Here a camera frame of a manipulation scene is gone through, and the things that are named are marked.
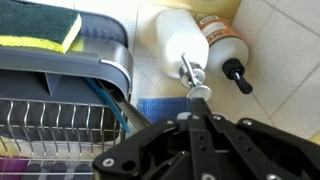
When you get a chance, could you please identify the white pump bottle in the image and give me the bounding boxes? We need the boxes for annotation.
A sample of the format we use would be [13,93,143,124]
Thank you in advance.
[155,8,213,101]

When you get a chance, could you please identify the blue cloth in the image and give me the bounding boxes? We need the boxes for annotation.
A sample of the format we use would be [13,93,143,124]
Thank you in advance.
[137,97,193,124]

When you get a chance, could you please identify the blue utensil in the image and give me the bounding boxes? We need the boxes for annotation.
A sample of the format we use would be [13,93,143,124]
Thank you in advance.
[83,78,131,134]

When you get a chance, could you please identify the metal utensil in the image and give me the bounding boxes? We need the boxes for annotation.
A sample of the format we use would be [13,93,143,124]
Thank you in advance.
[96,79,153,131]

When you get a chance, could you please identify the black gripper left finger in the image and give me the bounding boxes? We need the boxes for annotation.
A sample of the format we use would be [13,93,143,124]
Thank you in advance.
[92,97,219,180]

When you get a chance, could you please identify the green yellow sponge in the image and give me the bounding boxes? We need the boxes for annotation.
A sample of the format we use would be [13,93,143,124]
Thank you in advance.
[0,0,83,55]

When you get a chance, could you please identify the metal wire dish rack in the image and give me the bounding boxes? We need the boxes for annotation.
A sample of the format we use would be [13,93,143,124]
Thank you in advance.
[0,98,129,178]

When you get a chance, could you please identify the orange label pump bottle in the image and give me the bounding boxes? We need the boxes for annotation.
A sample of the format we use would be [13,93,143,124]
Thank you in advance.
[196,14,254,95]

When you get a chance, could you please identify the dotted grey drying mat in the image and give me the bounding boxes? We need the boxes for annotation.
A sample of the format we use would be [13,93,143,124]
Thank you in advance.
[0,136,98,180]

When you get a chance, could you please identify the purple item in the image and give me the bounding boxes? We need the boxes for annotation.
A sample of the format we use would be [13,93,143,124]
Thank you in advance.
[0,156,31,180]

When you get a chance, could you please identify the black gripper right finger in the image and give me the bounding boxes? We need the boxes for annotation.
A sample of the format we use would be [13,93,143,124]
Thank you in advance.
[209,114,320,180]

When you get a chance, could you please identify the grey plastic drainer tray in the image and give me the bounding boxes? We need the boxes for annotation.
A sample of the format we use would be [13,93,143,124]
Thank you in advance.
[0,0,135,144]

